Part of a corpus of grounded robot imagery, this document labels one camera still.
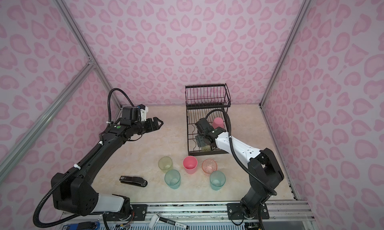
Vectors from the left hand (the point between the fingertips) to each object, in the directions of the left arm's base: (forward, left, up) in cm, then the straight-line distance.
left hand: (158, 121), depth 81 cm
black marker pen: (-42, -1, -19) cm, 46 cm away
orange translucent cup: (-17, -27, -22) cm, 39 cm away
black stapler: (-24, +15, -22) cm, 36 cm away
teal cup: (-24, -7, -21) cm, 32 cm away
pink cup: (+7, -34, -11) cm, 37 cm away
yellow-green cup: (-15, -2, -21) cm, 26 cm away
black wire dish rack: (+20, -24, -4) cm, 32 cm away
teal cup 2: (-25, -31, -21) cm, 45 cm away
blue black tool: (-44, +29, -18) cm, 56 cm away
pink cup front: (-16, -17, -21) cm, 31 cm away
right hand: (-4, -26, -11) cm, 29 cm away
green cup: (-11, -24, -5) cm, 27 cm away
